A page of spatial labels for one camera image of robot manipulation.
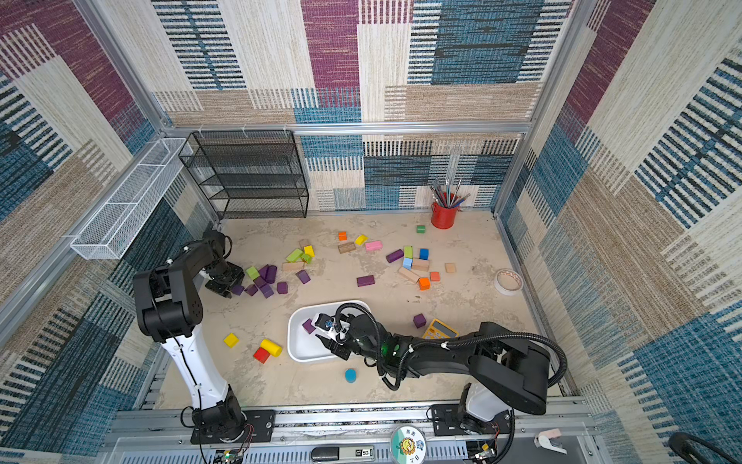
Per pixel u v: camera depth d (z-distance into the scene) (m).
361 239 1.12
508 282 0.99
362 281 0.99
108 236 0.70
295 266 1.05
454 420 0.73
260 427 0.73
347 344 0.68
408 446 0.64
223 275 0.85
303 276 1.01
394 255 1.05
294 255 1.07
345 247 1.08
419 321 0.89
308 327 0.88
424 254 1.05
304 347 0.87
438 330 0.87
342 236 1.14
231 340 0.88
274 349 0.84
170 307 0.56
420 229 1.15
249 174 1.09
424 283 0.99
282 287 0.99
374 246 1.08
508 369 0.44
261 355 0.85
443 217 1.15
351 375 0.81
